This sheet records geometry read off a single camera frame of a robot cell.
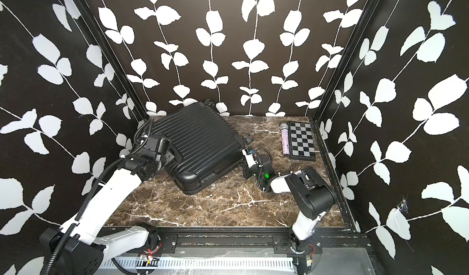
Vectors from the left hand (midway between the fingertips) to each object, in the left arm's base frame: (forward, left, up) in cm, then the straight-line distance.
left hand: (169, 151), depth 79 cm
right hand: (+3, -31, -14) cm, 34 cm away
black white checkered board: (+16, -69, -18) cm, 73 cm away
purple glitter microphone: (+19, -60, -18) cm, 65 cm away
